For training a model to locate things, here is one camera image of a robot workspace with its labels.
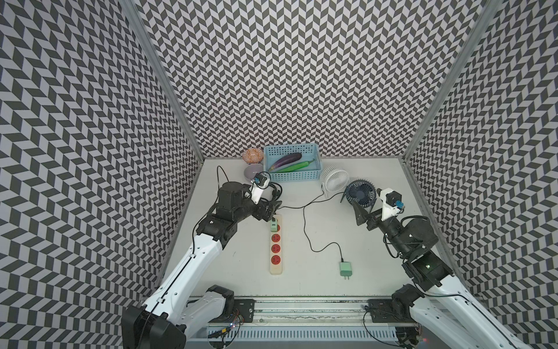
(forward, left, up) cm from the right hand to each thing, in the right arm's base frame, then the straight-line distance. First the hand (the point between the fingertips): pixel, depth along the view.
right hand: (364, 198), depth 70 cm
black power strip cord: (+19, +31, -24) cm, 44 cm away
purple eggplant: (+40, +25, -21) cm, 52 cm away
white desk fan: (+21, +5, -17) cm, 27 cm away
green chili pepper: (+34, +22, -22) cm, 46 cm away
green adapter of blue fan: (-15, +4, -26) cm, 30 cm away
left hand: (+4, +33, -4) cm, 34 cm away
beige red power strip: (-7, +30, -24) cm, 39 cm away
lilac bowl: (+34, +44, -23) cm, 60 cm away
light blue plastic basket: (+37, +23, -22) cm, 49 cm away
